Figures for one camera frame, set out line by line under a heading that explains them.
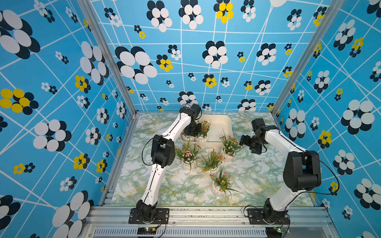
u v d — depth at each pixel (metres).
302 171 0.47
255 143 0.77
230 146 0.83
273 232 0.70
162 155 0.61
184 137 0.96
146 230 0.72
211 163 0.80
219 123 1.15
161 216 0.72
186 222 0.73
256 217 0.73
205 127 0.94
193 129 0.85
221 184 0.71
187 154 0.79
